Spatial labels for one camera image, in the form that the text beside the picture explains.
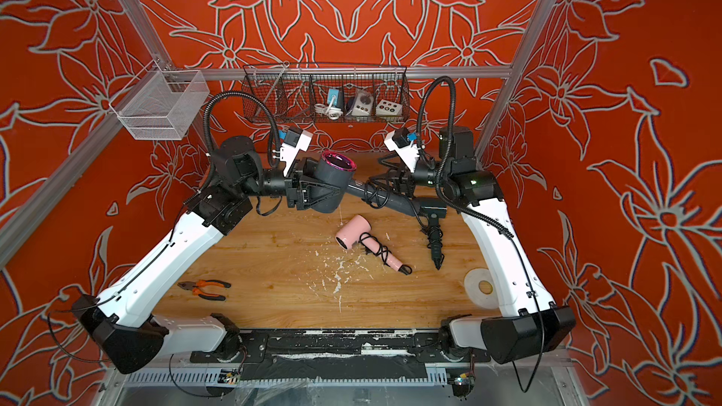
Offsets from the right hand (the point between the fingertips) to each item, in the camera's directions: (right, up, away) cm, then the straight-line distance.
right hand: (372, 168), depth 63 cm
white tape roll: (+34, -36, +20) cm, 53 cm away
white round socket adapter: (-1, +23, +28) cm, 36 cm away
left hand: (-8, -3, -6) cm, 10 cm away
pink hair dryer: (-4, -19, +27) cm, 34 cm away
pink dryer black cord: (+1, -24, +26) cm, 35 cm away
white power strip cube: (+7, +22, +32) cm, 39 cm away
